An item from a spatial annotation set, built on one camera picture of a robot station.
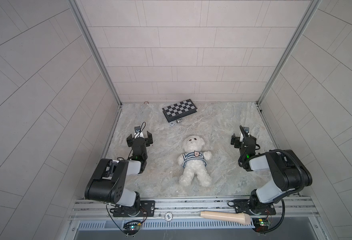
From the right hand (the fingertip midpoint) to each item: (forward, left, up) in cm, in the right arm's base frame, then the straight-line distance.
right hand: (240, 133), depth 94 cm
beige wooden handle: (-43, +13, -2) cm, 45 cm away
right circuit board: (-46, +4, -6) cm, 47 cm away
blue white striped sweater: (-15, +31, +4) cm, 35 cm away
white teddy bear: (-18, +32, +3) cm, 37 cm away
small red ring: (+38, +65, -3) cm, 75 cm away
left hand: (+3, +61, +6) cm, 61 cm away
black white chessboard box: (+23, +38, 0) cm, 44 cm away
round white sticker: (-40, +46, -4) cm, 61 cm away
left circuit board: (-44, +62, -2) cm, 76 cm away
